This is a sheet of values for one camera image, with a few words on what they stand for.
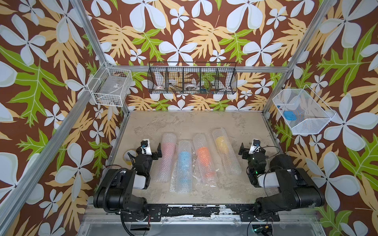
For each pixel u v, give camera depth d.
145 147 0.75
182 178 0.78
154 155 0.79
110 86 0.86
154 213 0.73
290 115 0.82
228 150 0.88
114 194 0.43
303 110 0.82
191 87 0.98
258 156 0.70
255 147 0.75
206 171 0.82
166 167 0.82
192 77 0.96
